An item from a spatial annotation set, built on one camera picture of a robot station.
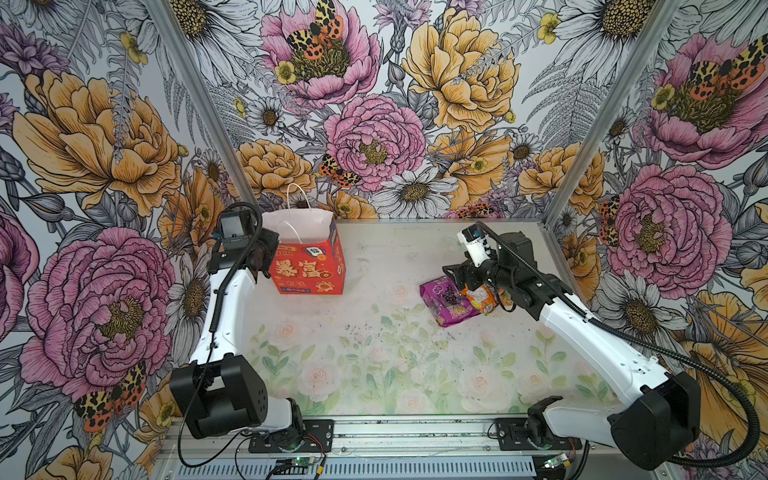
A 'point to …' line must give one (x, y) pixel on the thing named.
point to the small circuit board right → (550, 463)
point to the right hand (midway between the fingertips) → (457, 269)
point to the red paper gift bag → (309, 258)
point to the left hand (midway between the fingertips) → (277, 246)
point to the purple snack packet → (446, 302)
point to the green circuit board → (303, 461)
